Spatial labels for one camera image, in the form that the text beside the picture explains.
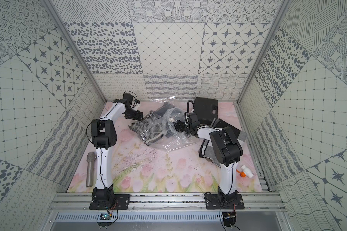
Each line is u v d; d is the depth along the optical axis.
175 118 1.01
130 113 0.94
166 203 0.77
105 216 0.72
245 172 0.81
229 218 0.72
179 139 0.80
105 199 0.65
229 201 0.68
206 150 0.88
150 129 0.98
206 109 1.08
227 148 0.53
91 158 0.86
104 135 0.64
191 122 0.81
